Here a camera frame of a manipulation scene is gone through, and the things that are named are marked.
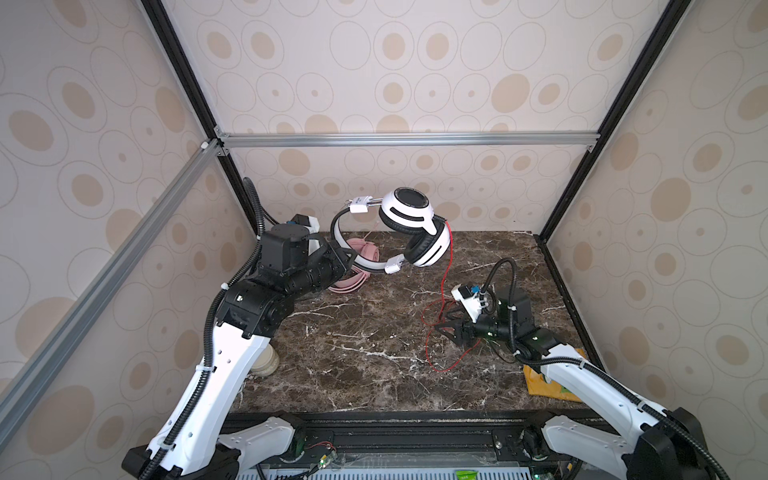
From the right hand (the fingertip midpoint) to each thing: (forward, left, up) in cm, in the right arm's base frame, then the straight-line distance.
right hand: (443, 319), depth 78 cm
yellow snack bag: (-13, -26, -15) cm, 32 cm away
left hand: (+2, +18, +25) cm, 31 cm away
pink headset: (+32, +22, -7) cm, 39 cm away
